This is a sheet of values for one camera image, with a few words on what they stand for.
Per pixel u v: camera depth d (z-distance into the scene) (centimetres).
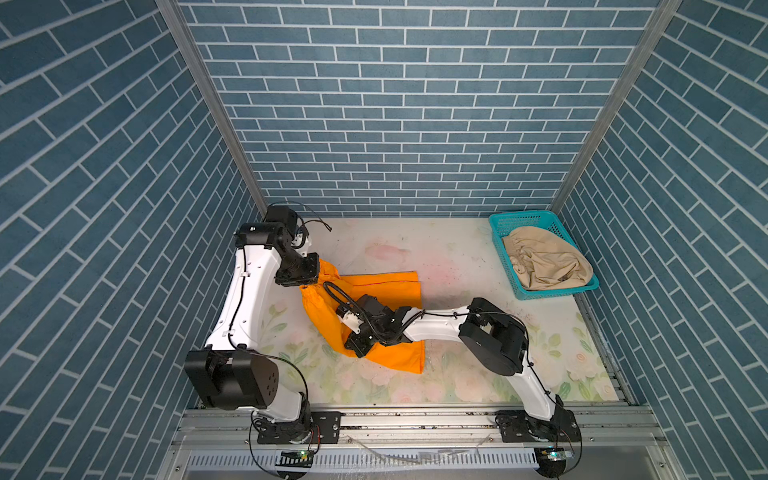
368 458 71
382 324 72
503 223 112
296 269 64
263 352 87
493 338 54
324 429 74
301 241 68
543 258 102
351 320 81
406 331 65
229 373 40
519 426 76
